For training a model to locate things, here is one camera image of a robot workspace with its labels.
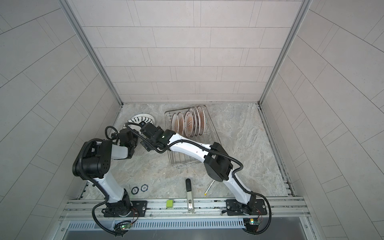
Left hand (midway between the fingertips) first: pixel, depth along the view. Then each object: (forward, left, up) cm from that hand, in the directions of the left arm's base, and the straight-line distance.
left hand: (140, 125), depth 98 cm
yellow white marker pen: (-36, -45, -3) cm, 58 cm away
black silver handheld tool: (-41, -35, 0) cm, 54 cm away
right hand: (-14, -12, +7) cm, 20 cm away
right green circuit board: (-51, -65, -4) cm, 83 cm away
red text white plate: (0, -32, +3) cm, 32 cm away
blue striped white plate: (+9, -1, -3) cm, 9 cm away
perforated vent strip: (-52, -36, -4) cm, 63 cm away
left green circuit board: (-53, -7, -1) cm, 54 cm away
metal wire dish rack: (-5, -47, -5) cm, 47 cm away
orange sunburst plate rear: (-4, -41, +13) cm, 43 cm away
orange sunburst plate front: (0, -24, +3) cm, 24 cm away
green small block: (-44, -25, -5) cm, 51 cm away
